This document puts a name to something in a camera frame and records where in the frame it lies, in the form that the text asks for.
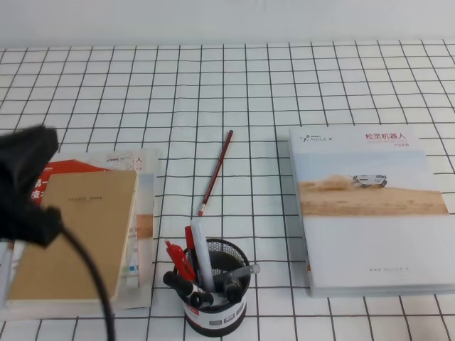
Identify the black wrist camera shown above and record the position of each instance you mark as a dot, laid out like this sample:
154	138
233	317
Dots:
24	156

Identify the black marker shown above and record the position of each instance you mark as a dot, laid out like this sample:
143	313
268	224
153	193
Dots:
232	291
195	295

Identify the white brochure stack left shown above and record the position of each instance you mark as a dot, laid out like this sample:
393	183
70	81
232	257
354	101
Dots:
137	272

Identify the red and white booklet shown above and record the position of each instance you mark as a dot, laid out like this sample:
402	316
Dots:
59	167

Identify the white marker pen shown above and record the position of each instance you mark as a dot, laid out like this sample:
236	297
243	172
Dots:
203	256

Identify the black marker left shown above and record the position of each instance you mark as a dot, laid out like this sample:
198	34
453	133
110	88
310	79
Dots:
195	295

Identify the black marker right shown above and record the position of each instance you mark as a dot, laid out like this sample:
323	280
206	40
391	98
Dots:
232	291

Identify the grey clear-cap pen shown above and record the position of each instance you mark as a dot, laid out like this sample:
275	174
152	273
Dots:
237	273

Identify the red pencil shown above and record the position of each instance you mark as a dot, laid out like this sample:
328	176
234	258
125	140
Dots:
215	173

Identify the red clip pen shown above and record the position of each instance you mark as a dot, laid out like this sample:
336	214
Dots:
180	261

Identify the black mesh pen holder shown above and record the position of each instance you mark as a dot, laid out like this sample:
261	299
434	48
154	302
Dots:
222	317

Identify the Agilex brochure stack right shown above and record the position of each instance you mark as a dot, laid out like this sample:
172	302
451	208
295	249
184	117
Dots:
373	218

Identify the tan kraft notebook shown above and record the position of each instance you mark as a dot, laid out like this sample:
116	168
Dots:
97	208

